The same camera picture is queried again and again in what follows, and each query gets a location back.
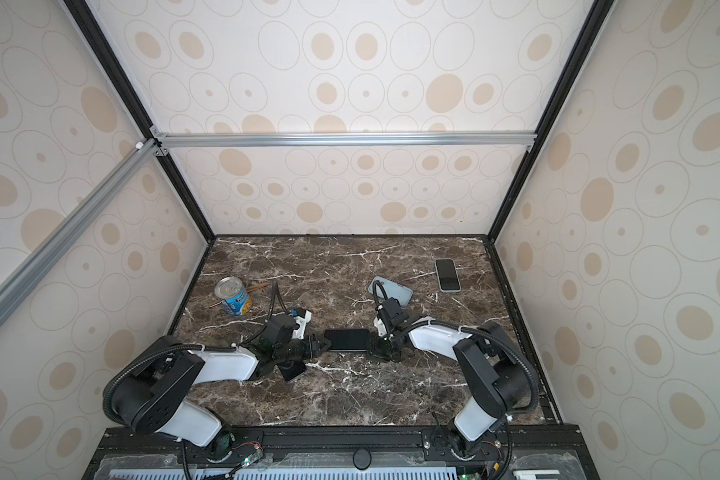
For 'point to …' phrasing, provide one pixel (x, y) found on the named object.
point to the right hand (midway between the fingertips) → (367, 355)
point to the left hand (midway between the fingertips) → (334, 342)
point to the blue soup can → (234, 296)
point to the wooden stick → (248, 289)
